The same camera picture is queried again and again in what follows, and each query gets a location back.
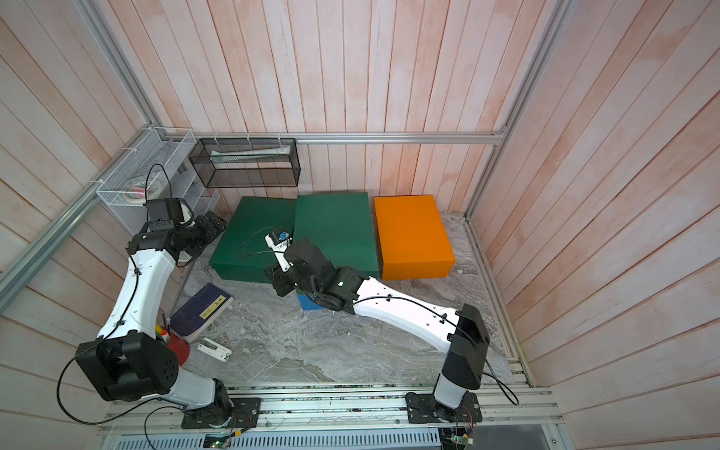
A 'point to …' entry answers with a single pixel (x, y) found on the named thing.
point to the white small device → (214, 349)
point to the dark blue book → (199, 313)
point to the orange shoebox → (413, 240)
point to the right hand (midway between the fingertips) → (269, 267)
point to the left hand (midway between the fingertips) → (220, 232)
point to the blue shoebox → (307, 305)
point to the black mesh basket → (246, 162)
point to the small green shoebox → (242, 251)
